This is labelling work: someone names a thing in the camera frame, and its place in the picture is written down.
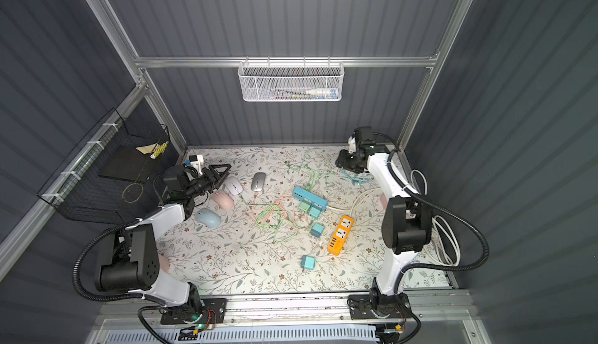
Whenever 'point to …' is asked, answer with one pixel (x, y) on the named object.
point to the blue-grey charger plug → (317, 229)
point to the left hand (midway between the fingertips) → (232, 169)
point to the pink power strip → (384, 200)
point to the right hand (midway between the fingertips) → (344, 162)
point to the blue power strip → (310, 198)
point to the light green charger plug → (304, 205)
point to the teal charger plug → (314, 211)
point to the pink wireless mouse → (223, 198)
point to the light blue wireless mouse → (209, 218)
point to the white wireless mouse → (233, 184)
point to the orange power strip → (338, 241)
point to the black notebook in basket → (126, 162)
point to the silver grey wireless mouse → (258, 181)
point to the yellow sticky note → (145, 149)
